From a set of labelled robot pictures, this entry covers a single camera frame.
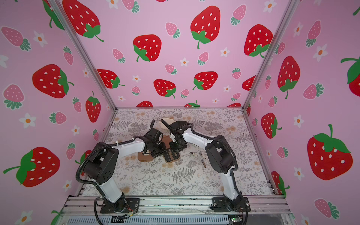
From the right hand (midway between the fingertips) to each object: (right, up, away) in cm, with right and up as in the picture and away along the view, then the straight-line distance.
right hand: (171, 153), depth 90 cm
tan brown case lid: (-19, -3, +1) cm, 19 cm away
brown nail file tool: (+22, -8, -2) cm, 23 cm away
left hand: (-2, 0, +3) cm, 3 cm away
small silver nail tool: (+16, -2, +3) cm, 16 cm away
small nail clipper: (+22, -3, +3) cm, 22 cm away
